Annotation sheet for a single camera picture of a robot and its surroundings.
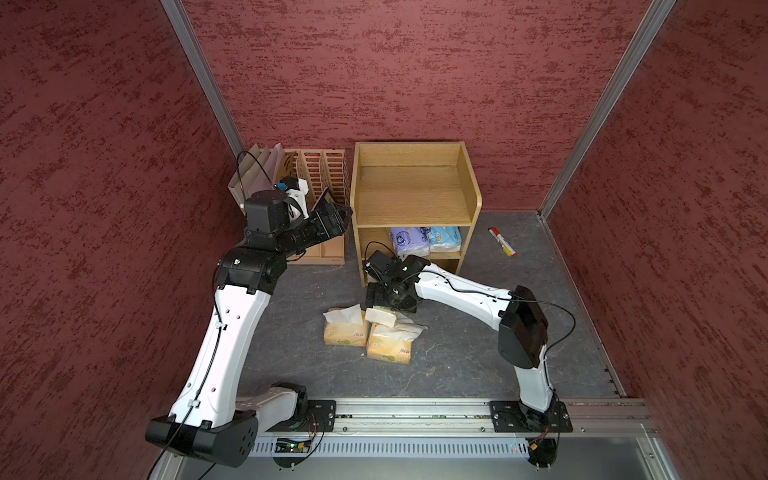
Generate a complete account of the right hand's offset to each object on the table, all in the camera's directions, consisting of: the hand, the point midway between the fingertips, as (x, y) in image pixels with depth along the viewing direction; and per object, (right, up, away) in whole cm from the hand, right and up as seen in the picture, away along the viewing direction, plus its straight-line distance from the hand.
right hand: (384, 311), depth 84 cm
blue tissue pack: (+18, +21, +1) cm, 27 cm away
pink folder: (-36, +40, +6) cm, 54 cm away
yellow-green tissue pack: (-1, -1, 0) cm, 2 cm away
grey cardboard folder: (-44, +37, +2) cm, 57 cm away
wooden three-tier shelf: (+9, +37, +2) cm, 38 cm away
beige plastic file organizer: (-25, +47, +26) cm, 59 cm away
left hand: (-10, +24, -17) cm, 32 cm away
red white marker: (+46, +18, +26) cm, 56 cm away
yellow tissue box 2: (-11, -4, +1) cm, 12 cm away
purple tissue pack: (+7, +20, -2) cm, 21 cm away
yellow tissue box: (+3, -9, -2) cm, 9 cm away
